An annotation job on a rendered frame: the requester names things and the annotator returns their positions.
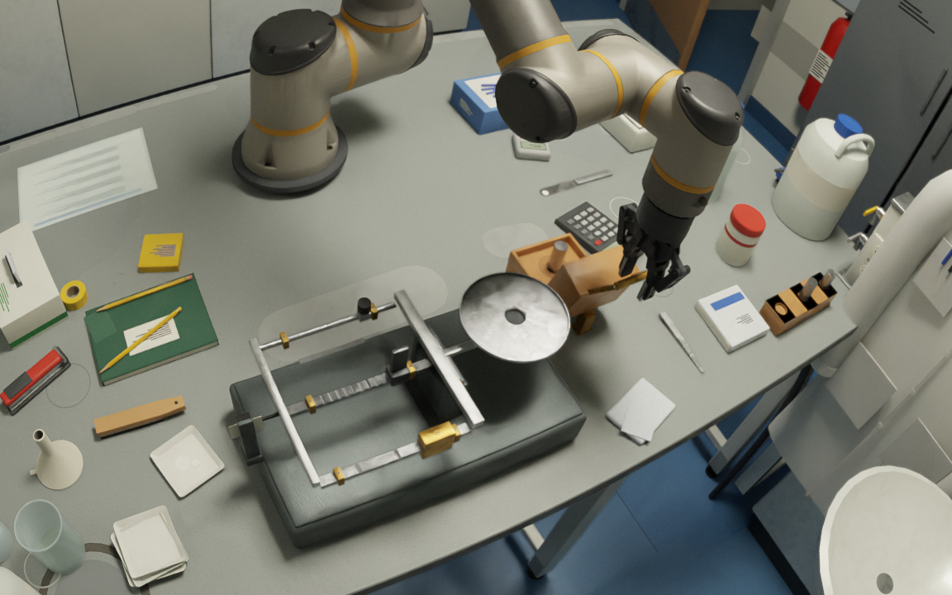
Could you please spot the red fire extinguisher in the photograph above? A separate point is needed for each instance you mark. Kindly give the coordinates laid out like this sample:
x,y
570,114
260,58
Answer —
x,y
823,62

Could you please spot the large brass front poise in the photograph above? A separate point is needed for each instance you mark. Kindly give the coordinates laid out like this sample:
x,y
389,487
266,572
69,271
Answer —
x,y
439,439

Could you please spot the white jug blue cap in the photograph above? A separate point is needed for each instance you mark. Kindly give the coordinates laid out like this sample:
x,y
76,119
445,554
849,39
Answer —
x,y
815,182

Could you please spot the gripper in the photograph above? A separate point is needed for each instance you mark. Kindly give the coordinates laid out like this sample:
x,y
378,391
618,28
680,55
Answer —
x,y
668,223

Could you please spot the wooden case lid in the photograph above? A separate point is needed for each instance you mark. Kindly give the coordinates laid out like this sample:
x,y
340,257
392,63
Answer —
x,y
600,285

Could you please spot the wooden flat stick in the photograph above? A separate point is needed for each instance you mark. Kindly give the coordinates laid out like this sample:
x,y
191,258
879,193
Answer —
x,y
139,416

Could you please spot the grey pointer scale post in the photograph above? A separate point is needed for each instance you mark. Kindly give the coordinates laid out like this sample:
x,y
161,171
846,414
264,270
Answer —
x,y
246,434

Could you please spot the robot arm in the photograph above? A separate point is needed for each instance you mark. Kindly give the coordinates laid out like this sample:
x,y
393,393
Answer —
x,y
575,74

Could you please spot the small white card pad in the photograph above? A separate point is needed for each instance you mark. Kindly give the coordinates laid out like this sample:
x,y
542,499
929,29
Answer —
x,y
531,147

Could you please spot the white square weighing dish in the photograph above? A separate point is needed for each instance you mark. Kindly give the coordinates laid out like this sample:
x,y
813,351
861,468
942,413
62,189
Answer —
x,y
187,461

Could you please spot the wooden weight case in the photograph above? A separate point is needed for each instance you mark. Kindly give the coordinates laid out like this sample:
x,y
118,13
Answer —
x,y
534,260

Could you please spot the grey tap fixture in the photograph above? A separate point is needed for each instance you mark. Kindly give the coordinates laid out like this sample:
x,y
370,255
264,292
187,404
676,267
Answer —
x,y
877,231

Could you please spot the white jar red lid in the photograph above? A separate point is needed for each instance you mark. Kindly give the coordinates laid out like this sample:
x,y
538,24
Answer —
x,y
740,235

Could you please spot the red and black stapler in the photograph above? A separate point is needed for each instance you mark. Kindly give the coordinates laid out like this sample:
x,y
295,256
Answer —
x,y
34,380

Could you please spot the white notebook blue label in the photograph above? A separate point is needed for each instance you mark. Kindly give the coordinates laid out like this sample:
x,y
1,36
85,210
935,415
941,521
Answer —
x,y
732,321

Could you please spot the white round basin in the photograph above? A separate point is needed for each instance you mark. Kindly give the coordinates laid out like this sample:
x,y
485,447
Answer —
x,y
897,529

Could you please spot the white printed paper sheet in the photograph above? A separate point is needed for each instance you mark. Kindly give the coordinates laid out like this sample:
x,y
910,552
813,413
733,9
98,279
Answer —
x,y
88,178

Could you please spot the grey round plate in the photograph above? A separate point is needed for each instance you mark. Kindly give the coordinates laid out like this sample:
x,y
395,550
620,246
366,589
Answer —
x,y
92,578

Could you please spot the blue flat box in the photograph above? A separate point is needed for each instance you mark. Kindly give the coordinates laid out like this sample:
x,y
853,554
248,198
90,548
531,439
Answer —
x,y
472,106

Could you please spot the yellow sticky note pad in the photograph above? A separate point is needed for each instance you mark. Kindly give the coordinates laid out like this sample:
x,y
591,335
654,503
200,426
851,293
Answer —
x,y
160,252

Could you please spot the silver spatula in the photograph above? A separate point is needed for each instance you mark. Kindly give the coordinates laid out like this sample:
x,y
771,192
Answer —
x,y
575,183

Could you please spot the silver round balance pan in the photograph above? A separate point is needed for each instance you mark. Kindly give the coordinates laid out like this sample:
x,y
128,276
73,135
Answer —
x,y
497,335

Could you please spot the yellow pencil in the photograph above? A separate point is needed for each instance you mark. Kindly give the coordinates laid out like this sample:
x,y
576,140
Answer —
x,y
145,293
141,339

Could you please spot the white funnel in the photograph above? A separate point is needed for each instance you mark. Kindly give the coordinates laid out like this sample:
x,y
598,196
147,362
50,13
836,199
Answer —
x,y
61,464

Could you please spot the dark grey balance base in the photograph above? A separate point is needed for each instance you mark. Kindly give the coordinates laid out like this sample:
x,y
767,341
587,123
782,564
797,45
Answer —
x,y
410,487

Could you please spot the green notebook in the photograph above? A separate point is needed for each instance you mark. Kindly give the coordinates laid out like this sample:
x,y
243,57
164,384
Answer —
x,y
187,330

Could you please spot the white folded paper sheets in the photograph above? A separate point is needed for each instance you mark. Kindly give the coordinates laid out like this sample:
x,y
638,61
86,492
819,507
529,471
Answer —
x,y
641,411

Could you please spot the black balance adjusting knob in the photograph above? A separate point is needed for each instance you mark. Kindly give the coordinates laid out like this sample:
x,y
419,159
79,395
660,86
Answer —
x,y
364,306

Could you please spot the yellow tape roll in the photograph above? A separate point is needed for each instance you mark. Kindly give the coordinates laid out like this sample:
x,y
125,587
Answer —
x,y
73,295

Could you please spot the dark grey calculator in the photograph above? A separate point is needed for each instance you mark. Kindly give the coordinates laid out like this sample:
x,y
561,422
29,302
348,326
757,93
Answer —
x,y
587,225

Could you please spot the wooden weight set box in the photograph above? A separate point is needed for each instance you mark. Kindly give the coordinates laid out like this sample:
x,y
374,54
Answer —
x,y
798,307

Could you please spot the clear glass beaker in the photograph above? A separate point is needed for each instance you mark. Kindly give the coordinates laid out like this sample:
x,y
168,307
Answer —
x,y
50,537

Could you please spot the white flat box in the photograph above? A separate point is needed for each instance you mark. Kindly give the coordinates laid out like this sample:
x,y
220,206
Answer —
x,y
629,136

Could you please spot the grey metal cabinet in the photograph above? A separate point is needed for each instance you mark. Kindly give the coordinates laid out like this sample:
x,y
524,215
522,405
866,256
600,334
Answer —
x,y
922,91

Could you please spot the white box green stripes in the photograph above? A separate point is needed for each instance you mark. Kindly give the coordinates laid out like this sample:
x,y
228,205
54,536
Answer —
x,y
17,289

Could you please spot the stack of white weighing dishes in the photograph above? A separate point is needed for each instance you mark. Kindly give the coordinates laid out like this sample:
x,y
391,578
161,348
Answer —
x,y
149,545

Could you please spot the silver balance beam frame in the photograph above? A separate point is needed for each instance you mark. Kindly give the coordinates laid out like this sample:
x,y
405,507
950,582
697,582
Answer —
x,y
443,368

